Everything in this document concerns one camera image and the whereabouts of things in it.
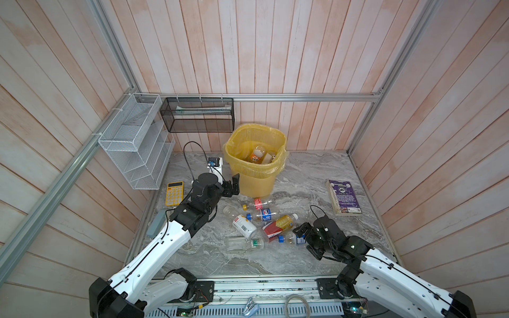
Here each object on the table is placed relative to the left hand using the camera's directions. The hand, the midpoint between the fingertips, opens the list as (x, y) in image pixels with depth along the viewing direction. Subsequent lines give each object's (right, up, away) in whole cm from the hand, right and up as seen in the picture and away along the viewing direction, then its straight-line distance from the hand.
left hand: (228, 178), depth 74 cm
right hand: (+28, -25, +6) cm, 38 cm away
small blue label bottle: (+28, -27, +10) cm, 40 cm away
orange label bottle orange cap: (+12, +12, +27) cm, 32 cm away
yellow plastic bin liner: (+4, +18, +21) cm, 29 cm away
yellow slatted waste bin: (+11, -5, +17) cm, 21 cm away
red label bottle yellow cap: (+12, -13, +19) cm, 25 cm away
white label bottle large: (+6, -21, +10) cm, 24 cm away
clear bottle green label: (+4, -29, +11) cm, 31 cm away
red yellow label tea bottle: (+23, -21, +12) cm, 33 cm away
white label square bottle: (+18, +9, +24) cm, 31 cm away
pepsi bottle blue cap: (+15, -17, +14) cm, 27 cm away
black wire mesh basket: (-19, +33, +30) cm, 49 cm away
